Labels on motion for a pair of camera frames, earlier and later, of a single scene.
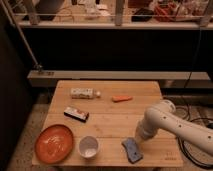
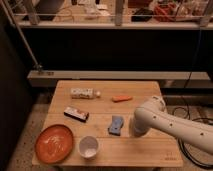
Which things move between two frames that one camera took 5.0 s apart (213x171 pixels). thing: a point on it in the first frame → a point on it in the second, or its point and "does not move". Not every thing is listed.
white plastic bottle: (84, 93) does not move
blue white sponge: (133, 152) → (116, 125)
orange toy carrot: (119, 98) does not move
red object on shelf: (166, 13) does not move
